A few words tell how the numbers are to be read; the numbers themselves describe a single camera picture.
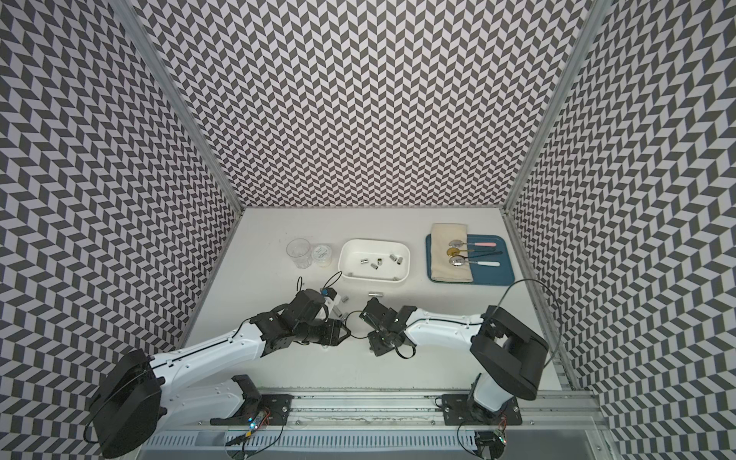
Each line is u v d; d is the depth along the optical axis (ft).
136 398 1.30
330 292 2.49
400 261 3.34
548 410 2.47
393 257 3.36
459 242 3.47
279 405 2.39
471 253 3.36
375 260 3.36
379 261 3.31
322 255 3.22
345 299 2.88
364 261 3.32
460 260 3.34
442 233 3.52
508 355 1.42
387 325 2.13
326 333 2.33
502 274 3.28
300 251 3.27
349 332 2.58
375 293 3.08
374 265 3.34
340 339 2.42
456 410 2.42
